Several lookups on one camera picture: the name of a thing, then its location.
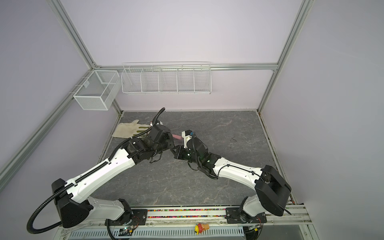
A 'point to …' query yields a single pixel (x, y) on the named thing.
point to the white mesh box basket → (98, 90)
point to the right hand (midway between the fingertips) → (169, 150)
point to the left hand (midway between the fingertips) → (172, 141)
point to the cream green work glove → (127, 130)
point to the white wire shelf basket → (166, 78)
